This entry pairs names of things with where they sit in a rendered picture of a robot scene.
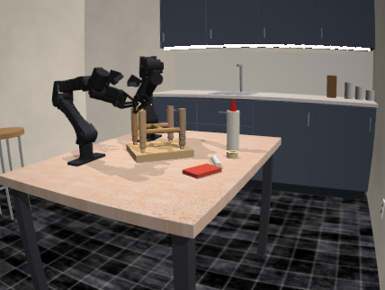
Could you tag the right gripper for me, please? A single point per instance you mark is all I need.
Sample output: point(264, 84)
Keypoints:
point(122, 98)

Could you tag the brown wooden stool leg frame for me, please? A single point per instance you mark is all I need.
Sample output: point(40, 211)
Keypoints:
point(141, 130)

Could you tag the white cylinder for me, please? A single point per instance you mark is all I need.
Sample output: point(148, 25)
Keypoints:
point(215, 161)

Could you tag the grey bottle with red pointed cap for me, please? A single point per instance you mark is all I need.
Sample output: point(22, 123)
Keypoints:
point(233, 128)

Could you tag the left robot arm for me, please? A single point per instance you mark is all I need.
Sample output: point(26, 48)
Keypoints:
point(145, 70)

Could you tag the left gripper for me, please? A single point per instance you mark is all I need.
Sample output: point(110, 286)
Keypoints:
point(144, 99)

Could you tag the tan wooden stool seat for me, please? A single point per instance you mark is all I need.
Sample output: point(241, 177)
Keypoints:
point(159, 150)

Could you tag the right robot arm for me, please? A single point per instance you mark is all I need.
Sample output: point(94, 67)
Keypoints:
point(85, 131)

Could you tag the flat red rectangular pad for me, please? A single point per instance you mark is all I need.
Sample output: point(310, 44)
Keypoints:
point(201, 171)

